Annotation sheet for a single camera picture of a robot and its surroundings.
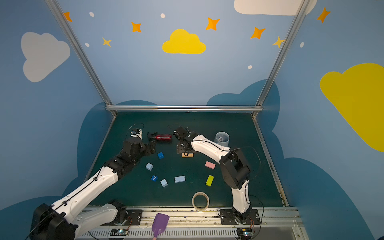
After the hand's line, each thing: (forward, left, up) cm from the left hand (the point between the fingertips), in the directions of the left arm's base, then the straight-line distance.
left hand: (150, 142), depth 82 cm
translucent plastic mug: (+15, -45, -17) cm, 50 cm away
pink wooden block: (-4, -35, -18) cm, 39 cm away
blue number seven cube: (-14, -1, -17) cm, 22 cm away
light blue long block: (-14, -16, -18) cm, 27 cm away
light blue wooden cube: (-7, +3, -17) cm, 18 cm away
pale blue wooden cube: (-17, -7, -17) cm, 25 cm away
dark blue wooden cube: (+1, -3, -17) cm, 17 cm away
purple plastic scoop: (-36, -8, -19) cm, 42 cm away
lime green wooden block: (-14, -34, -18) cm, 41 cm away
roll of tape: (-22, -28, -18) cm, 40 cm away
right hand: (+3, -20, -10) cm, 22 cm away
